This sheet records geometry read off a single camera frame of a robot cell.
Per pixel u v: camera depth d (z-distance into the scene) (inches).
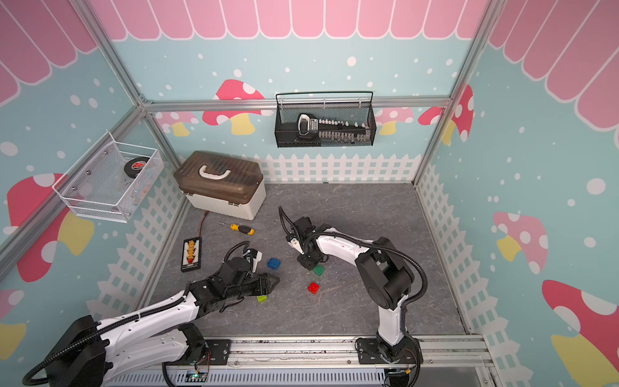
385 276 19.1
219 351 29.4
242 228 40.2
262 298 33.0
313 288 33.8
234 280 25.1
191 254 37.2
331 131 34.5
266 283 29.1
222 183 36.3
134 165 31.0
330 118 36.2
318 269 35.4
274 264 35.5
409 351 28.8
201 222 41.6
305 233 28.5
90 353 16.0
